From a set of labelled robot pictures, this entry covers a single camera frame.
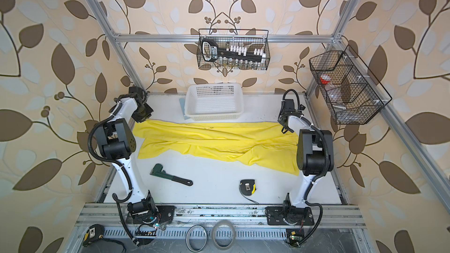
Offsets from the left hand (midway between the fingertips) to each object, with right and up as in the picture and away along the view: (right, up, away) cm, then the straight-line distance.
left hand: (147, 113), depth 99 cm
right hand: (+81, -6, -1) cm, 81 cm away
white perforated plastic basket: (+36, +8, +17) cm, 41 cm away
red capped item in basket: (+92, +16, -18) cm, 95 cm away
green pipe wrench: (+11, -28, -12) cm, 33 cm away
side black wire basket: (+100, +9, -25) cm, 103 cm away
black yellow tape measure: (+56, -33, -20) cm, 68 cm away
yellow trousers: (+71, -17, -2) cm, 73 cm away
